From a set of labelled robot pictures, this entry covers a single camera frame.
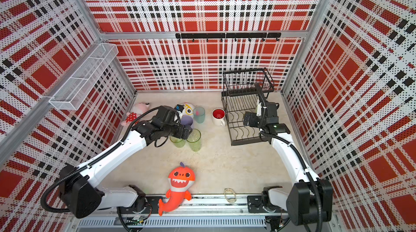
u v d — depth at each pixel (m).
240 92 0.86
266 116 0.61
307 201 0.39
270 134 0.57
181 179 0.74
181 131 0.70
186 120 0.89
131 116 1.01
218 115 1.02
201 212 0.73
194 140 0.86
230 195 0.77
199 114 1.03
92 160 0.45
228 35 0.88
